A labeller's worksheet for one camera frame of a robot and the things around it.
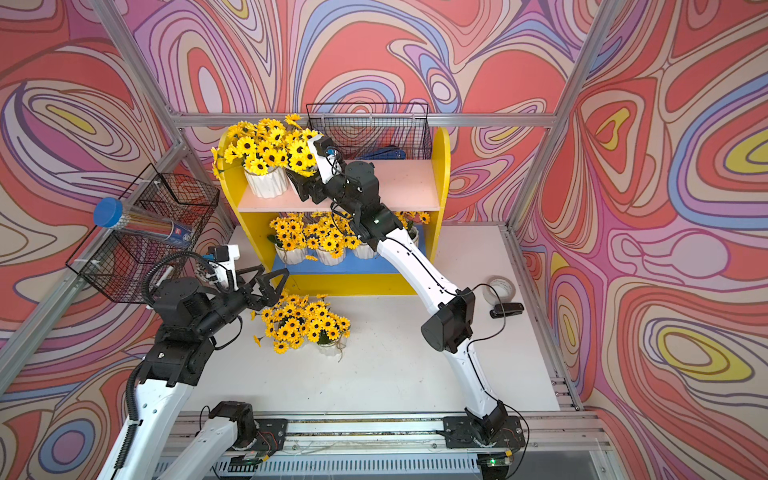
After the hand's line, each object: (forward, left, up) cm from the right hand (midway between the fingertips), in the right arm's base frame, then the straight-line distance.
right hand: (304, 169), depth 70 cm
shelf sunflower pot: (-27, -2, -30) cm, 40 cm away
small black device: (-15, -58, -45) cm, 75 cm away
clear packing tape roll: (-7, -59, -44) cm, 74 cm away
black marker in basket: (-15, +37, -19) cm, 44 cm away
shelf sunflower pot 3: (-5, +8, -18) cm, 21 cm away
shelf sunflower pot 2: (-24, +8, -30) cm, 39 cm away
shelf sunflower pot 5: (-3, -13, -27) cm, 30 cm away
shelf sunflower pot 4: (-6, -3, -17) cm, 19 cm away
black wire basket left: (-17, +44, -12) cm, 49 cm away
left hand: (-21, +5, -12) cm, 25 cm away
